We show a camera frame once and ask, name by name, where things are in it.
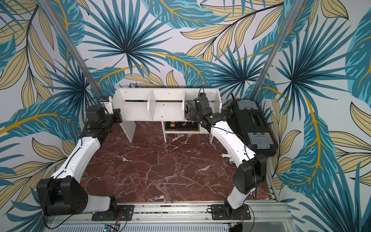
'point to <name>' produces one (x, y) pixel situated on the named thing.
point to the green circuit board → (115, 227)
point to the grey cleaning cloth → (191, 112)
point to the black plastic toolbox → (248, 117)
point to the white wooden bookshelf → (165, 105)
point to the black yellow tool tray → (176, 126)
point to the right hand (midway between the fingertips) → (196, 111)
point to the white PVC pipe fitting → (225, 155)
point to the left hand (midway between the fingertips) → (119, 110)
